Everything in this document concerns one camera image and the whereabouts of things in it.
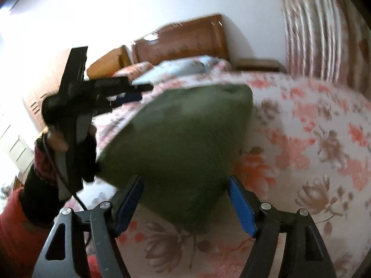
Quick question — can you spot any green knit sweater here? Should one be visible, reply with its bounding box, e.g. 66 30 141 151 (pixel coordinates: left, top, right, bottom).
96 83 253 232

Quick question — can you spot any dark sleeved left forearm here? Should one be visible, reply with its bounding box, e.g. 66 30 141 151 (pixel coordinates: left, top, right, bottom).
1 133 67 277

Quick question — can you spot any left hand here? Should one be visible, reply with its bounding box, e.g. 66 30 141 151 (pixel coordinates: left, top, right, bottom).
45 122 98 153

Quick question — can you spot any orange floral pillow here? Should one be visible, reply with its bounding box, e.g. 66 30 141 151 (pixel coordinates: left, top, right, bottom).
112 62 154 80

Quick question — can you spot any beige louvered wardrobe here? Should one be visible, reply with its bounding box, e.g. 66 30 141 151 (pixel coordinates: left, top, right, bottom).
23 89 48 132

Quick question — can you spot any light blue floral pillow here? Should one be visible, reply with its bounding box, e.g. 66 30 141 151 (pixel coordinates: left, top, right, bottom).
131 55 221 85

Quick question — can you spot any brown wooden headboard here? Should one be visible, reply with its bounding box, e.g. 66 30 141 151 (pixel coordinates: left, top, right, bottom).
132 14 230 65

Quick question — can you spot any wooden nightstand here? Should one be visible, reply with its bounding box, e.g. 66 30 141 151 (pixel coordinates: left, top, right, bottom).
235 58 286 73

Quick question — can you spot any floral bed cover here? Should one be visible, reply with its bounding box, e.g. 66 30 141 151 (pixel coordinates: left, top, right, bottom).
72 69 371 278

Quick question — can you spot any pink floral curtain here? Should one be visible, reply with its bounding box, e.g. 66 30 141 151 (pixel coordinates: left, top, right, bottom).
281 0 370 98

